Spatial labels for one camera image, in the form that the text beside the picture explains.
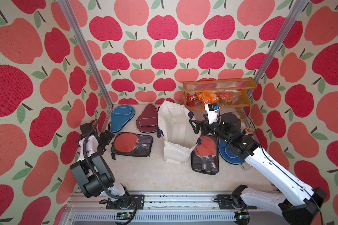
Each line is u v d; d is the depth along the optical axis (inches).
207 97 38.8
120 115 43.6
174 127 41.1
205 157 35.2
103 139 30.9
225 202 28.9
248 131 35.7
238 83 41.9
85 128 26.2
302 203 15.0
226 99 38.8
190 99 36.7
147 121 41.3
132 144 37.8
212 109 22.5
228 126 20.5
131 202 28.9
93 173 16.6
